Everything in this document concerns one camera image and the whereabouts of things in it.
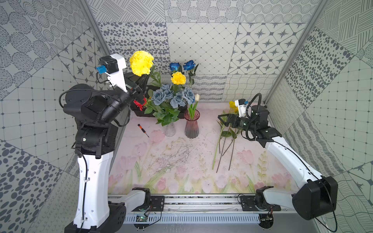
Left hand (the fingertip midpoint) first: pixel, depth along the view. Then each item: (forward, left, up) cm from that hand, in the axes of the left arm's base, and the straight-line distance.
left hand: (153, 70), depth 43 cm
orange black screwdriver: (+20, +25, -62) cm, 70 cm away
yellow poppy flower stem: (+8, -28, -61) cm, 68 cm away
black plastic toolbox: (+20, -5, -39) cm, 44 cm away
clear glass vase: (+18, +5, -58) cm, 61 cm away
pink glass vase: (+22, -10, -62) cm, 66 cm away
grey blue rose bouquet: (+21, +4, -33) cm, 39 cm away
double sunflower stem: (+16, -40, -60) cm, 74 cm away
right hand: (+12, -28, -36) cm, 47 cm away
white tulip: (+20, -10, -39) cm, 45 cm away
